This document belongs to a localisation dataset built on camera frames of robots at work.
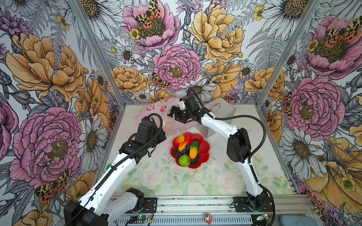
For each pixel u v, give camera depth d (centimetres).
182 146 92
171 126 107
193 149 85
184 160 80
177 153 88
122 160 47
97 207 39
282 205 77
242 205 74
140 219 71
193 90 116
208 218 67
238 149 58
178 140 92
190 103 75
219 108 99
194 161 85
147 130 57
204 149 94
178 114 82
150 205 74
